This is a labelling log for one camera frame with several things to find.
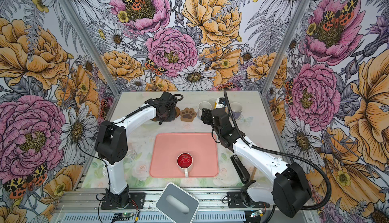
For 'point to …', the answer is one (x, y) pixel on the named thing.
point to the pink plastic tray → (203, 147)
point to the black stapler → (242, 171)
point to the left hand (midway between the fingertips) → (168, 121)
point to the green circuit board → (123, 216)
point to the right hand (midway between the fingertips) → (207, 114)
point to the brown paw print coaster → (187, 114)
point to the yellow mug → (215, 104)
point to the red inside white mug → (185, 160)
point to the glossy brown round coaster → (154, 119)
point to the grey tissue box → (178, 205)
